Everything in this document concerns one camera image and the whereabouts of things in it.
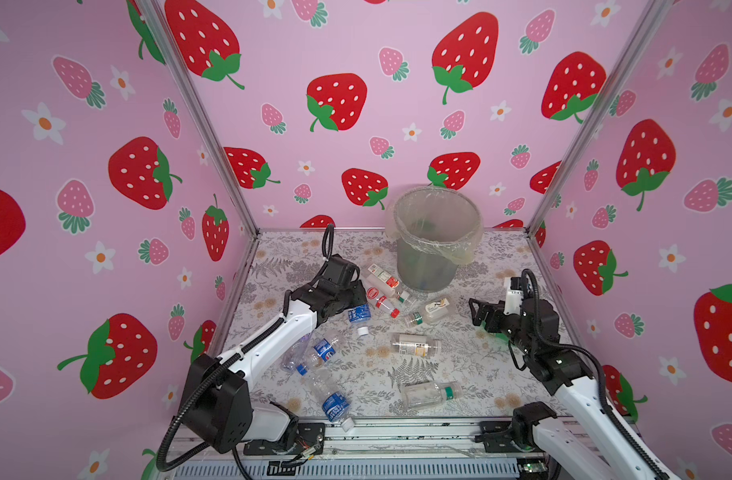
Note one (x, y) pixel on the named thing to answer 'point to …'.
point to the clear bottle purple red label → (296, 357)
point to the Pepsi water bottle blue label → (325, 349)
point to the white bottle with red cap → (381, 301)
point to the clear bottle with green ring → (426, 394)
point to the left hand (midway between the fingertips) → (361, 291)
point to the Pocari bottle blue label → (335, 405)
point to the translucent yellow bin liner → (442, 220)
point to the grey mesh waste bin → (422, 271)
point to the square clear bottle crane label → (438, 309)
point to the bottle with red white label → (382, 281)
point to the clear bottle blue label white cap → (359, 318)
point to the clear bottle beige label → (414, 345)
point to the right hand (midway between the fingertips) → (484, 300)
